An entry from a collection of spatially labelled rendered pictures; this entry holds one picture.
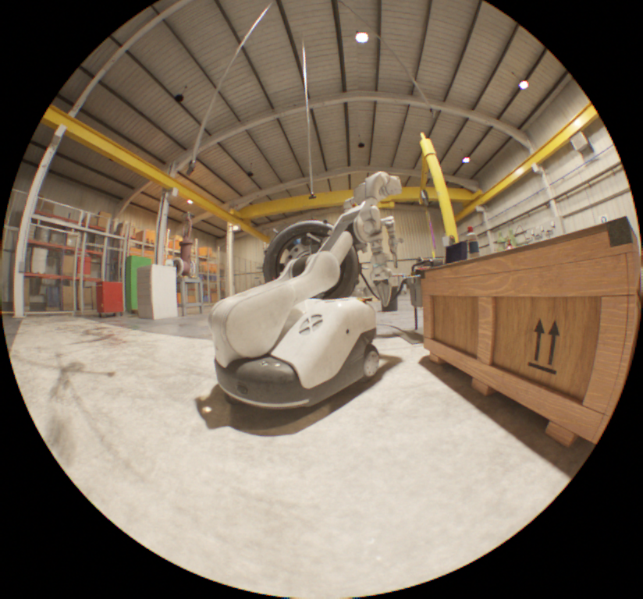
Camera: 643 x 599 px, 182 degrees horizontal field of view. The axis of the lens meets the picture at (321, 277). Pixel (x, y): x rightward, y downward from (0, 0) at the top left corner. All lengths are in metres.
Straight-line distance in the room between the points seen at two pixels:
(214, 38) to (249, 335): 8.27
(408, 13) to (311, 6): 2.98
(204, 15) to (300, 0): 2.77
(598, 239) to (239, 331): 0.89
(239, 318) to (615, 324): 0.90
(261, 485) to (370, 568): 0.28
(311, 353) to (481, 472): 0.54
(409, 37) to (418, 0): 1.71
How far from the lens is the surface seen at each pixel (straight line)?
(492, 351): 0.75
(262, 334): 0.64
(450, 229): 4.82
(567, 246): 0.54
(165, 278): 4.97
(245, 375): 0.61
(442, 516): 0.46
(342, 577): 0.41
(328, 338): 0.61
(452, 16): 9.16
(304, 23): 8.29
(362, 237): 1.12
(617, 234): 0.51
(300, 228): 1.59
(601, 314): 0.52
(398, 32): 8.90
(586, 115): 11.11
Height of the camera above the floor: 0.40
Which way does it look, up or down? 4 degrees up
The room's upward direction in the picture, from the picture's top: 4 degrees counter-clockwise
